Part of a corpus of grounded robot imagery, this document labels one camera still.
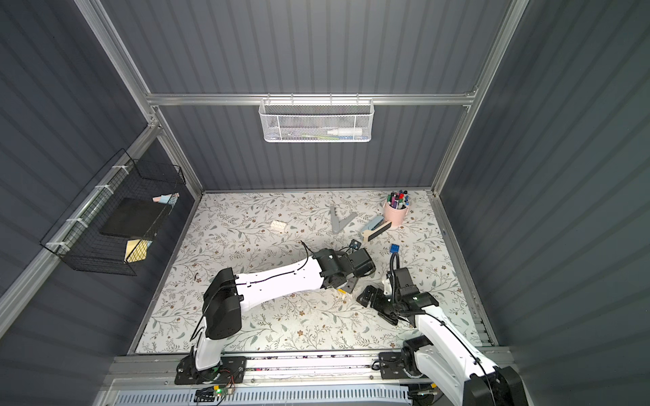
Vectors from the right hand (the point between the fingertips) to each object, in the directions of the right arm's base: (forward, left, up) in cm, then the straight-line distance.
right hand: (368, 307), depth 83 cm
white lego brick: (+34, +35, 0) cm, 49 cm away
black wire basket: (+5, +76, +32) cm, 82 cm away
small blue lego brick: (+24, -12, -2) cm, 27 cm away
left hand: (+5, +7, +8) cm, 12 cm away
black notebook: (+15, +69, +28) cm, 76 cm away
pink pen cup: (+38, -14, +7) cm, 41 cm away
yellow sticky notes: (+2, +60, +32) cm, 67 cm away
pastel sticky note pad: (+27, +67, +24) cm, 76 cm away
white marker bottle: (+54, +7, +31) cm, 63 cm away
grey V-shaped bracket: (+35, +10, -2) cm, 37 cm away
